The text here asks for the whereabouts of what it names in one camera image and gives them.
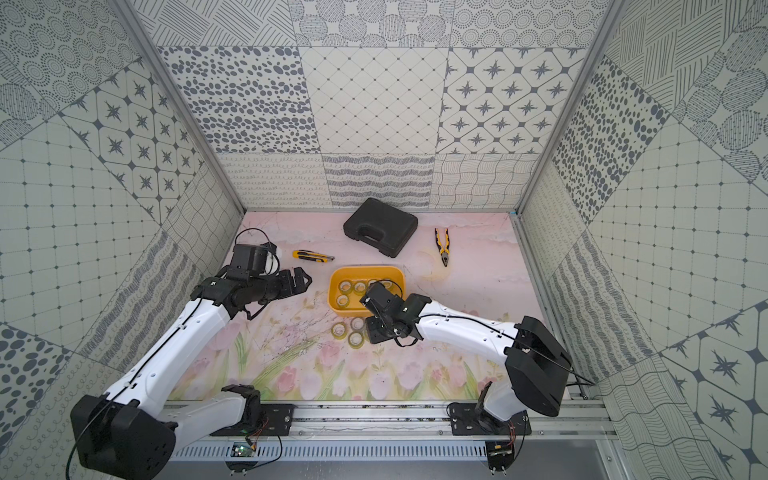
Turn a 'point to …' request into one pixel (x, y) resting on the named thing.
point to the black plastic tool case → (383, 227)
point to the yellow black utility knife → (312, 255)
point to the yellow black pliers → (443, 249)
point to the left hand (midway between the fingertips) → (296, 278)
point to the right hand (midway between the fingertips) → (379, 331)
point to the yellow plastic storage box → (356, 273)
